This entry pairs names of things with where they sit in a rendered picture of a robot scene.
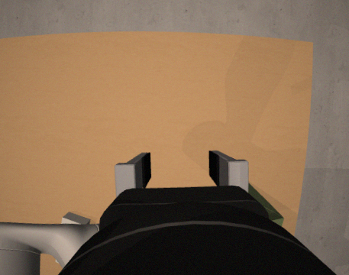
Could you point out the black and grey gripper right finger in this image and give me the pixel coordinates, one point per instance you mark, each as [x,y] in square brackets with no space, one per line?
[227,171]

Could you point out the white power strip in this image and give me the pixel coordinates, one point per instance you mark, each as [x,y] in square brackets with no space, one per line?
[71,218]

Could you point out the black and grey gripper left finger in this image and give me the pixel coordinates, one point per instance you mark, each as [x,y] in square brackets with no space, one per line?
[136,173]

